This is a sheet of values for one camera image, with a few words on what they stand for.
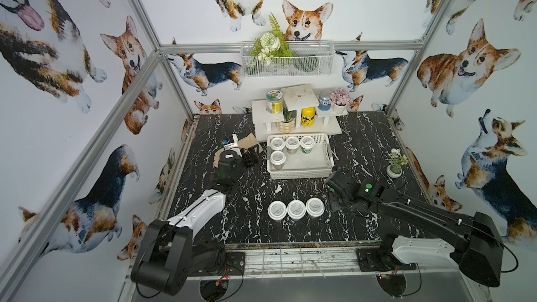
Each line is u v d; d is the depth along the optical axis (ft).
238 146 2.50
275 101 3.15
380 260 2.19
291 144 3.29
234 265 2.41
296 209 2.63
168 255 1.34
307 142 3.30
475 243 1.32
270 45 2.60
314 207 2.64
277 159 3.10
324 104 3.21
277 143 3.29
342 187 1.96
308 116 3.58
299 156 3.41
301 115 3.51
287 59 2.80
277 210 2.62
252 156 2.54
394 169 3.03
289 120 3.60
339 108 3.18
